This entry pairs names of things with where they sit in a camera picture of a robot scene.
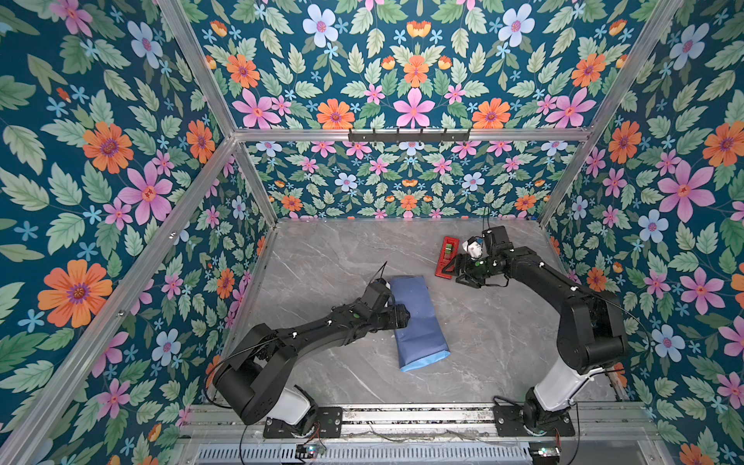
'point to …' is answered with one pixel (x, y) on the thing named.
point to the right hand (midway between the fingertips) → (449, 271)
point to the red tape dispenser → (449, 249)
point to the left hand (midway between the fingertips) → (405, 315)
